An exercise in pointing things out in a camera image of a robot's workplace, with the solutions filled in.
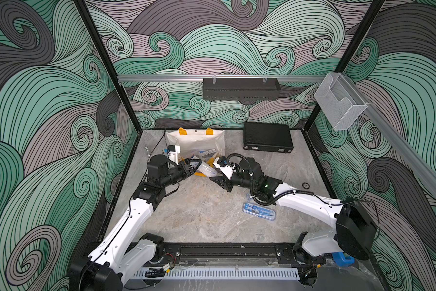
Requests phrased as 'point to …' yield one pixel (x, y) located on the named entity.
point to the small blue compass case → (259, 211)
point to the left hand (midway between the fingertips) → (199, 161)
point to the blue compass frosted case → (207, 170)
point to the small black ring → (306, 187)
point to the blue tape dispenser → (342, 261)
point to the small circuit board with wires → (167, 267)
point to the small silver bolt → (146, 148)
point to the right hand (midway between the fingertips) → (211, 174)
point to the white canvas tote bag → (208, 143)
